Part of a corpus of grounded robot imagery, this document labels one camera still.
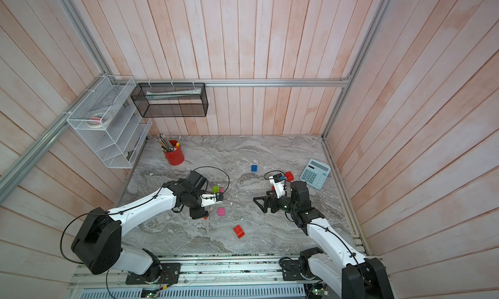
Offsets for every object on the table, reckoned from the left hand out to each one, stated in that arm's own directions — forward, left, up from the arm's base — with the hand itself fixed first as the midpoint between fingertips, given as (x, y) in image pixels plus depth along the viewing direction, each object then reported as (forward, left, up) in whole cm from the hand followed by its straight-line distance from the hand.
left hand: (203, 207), depth 86 cm
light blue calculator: (+20, -57, -2) cm, 60 cm away
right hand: (+3, -26, +7) cm, 28 cm away
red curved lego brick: (+19, -43, -3) cm, 47 cm away
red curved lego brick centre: (-3, -1, -5) cm, 6 cm away
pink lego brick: (+9, -8, -1) cm, 12 cm away
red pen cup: (+28, +19, +1) cm, 34 cm away
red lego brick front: (-9, -17, -4) cm, 20 cm away
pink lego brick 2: (-1, -8, -3) cm, 9 cm away
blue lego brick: (+24, -24, -3) cm, 34 cm away
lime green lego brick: (+9, -5, +1) cm, 10 cm away
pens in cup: (+30, +22, +8) cm, 38 cm away
